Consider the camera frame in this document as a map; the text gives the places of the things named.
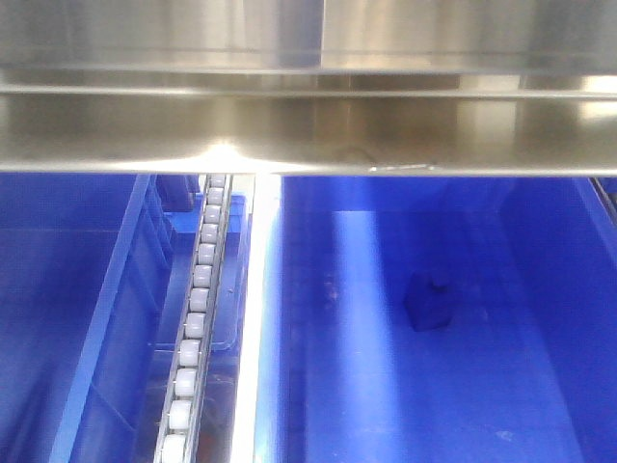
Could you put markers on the blue plastic box slanted corners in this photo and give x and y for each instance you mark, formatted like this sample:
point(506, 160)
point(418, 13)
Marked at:
point(429, 304)

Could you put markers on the blue plastic bin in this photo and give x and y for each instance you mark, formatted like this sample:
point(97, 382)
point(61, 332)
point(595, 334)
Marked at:
point(58, 313)
point(236, 270)
point(361, 362)

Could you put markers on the steel rack with roller tracks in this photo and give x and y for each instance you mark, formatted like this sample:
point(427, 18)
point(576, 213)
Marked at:
point(308, 130)

